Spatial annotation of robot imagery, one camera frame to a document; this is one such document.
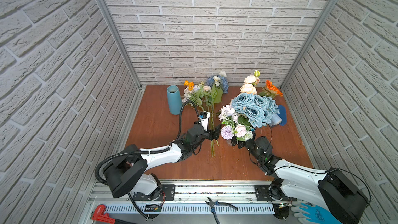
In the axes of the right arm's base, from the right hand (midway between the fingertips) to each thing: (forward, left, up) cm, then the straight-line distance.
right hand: (238, 128), depth 82 cm
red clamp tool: (-33, +68, -10) cm, 76 cm away
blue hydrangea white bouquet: (+36, +7, -1) cm, 37 cm away
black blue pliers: (-32, +17, -11) cm, 38 cm away
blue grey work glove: (-38, -25, -12) cm, 47 cm away
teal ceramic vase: (+20, +35, +4) cm, 41 cm away
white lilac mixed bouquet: (-6, +5, +13) cm, 16 cm away
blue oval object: (+16, -36, -12) cm, 41 cm away
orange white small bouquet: (+30, +22, -3) cm, 37 cm away
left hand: (+3, +11, +4) cm, 12 cm away
